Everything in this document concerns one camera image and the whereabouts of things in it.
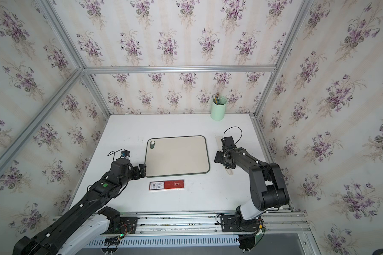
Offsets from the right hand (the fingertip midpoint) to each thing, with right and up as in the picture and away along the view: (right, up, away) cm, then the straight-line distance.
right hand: (224, 160), depth 94 cm
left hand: (-47, -2, -11) cm, 48 cm away
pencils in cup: (-2, +41, +16) cm, 44 cm away
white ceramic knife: (-1, +11, +13) cm, 17 cm away
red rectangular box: (-36, -11, -10) cm, 39 cm away
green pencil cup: (-1, +35, +14) cm, 37 cm away
